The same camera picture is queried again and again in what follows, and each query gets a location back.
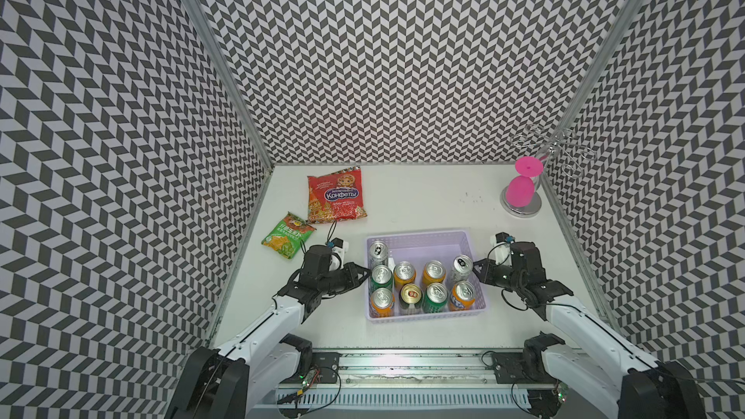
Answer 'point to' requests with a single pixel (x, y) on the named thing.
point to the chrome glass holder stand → (566, 145)
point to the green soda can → (381, 276)
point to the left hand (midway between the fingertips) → (369, 275)
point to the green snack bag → (288, 236)
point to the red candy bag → (336, 196)
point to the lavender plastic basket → (422, 274)
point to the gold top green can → (410, 299)
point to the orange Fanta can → (462, 296)
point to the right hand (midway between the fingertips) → (471, 271)
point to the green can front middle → (436, 297)
